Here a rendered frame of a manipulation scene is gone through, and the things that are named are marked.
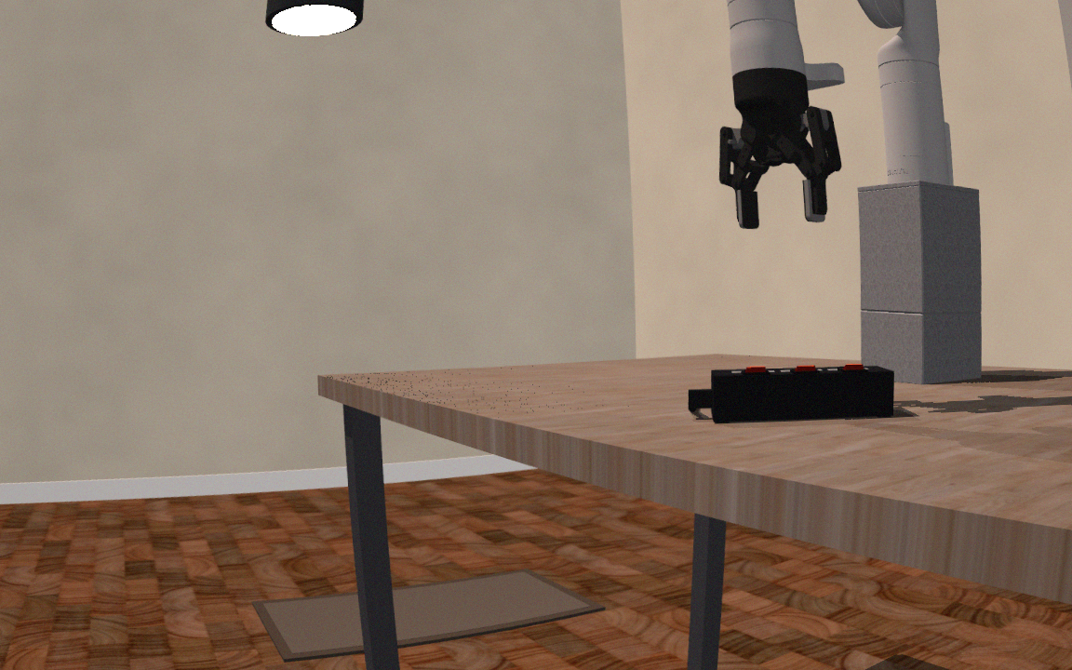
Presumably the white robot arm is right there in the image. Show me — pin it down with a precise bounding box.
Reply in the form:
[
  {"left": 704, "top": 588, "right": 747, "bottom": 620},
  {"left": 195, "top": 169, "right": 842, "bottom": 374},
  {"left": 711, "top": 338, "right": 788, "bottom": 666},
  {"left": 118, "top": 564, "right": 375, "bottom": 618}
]
[{"left": 727, "top": 0, "right": 954, "bottom": 185}]

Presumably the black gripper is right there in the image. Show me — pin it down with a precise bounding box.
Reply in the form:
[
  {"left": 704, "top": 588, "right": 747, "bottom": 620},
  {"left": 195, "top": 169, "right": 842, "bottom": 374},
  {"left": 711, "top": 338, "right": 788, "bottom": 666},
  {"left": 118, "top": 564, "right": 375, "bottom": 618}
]
[{"left": 719, "top": 68, "right": 842, "bottom": 229}]

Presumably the black power strip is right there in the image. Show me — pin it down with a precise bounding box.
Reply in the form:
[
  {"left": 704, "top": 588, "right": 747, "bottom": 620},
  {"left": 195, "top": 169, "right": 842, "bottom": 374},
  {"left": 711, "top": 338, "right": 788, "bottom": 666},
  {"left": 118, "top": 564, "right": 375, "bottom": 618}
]
[{"left": 689, "top": 364, "right": 894, "bottom": 423}]

